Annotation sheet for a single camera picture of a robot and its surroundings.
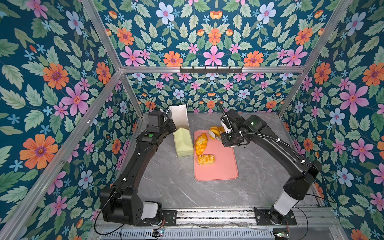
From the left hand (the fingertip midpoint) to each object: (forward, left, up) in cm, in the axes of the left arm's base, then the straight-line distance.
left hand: (176, 119), depth 78 cm
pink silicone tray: (-17, -27, -28) cm, 43 cm away
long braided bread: (0, -13, -25) cm, 28 cm away
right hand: (-12, -24, -5) cm, 28 cm away
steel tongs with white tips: (-7, -20, -7) cm, 23 cm away
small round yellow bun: (-2, -22, -10) cm, 24 cm away
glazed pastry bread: (-12, -15, -25) cm, 32 cm away
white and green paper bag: (-5, -2, -10) cm, 12 cm away
